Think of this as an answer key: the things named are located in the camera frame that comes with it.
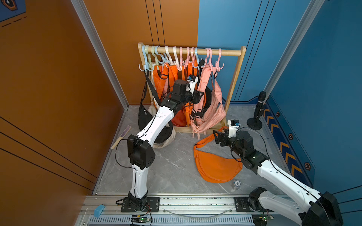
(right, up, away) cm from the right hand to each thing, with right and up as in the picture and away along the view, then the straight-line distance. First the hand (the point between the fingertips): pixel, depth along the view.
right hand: (219, 130), depth 79 cm
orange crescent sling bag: (-1, -23, +4) cm, 23 cm away
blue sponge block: (-64, -41, -8) cm, 76 cm away
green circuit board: (-44, -44, -7) cm, 63 cm away
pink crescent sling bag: (+1, +12, +9) cm, 15 cm away
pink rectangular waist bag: (-8, +4, +16) cm, 18 cm away
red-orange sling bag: (-23, +7, +18) cm, 30 cm away
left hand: (-10, +24, +2) cm, 26 cm away
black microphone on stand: (+34, +3, +27) cm, 44 cm away
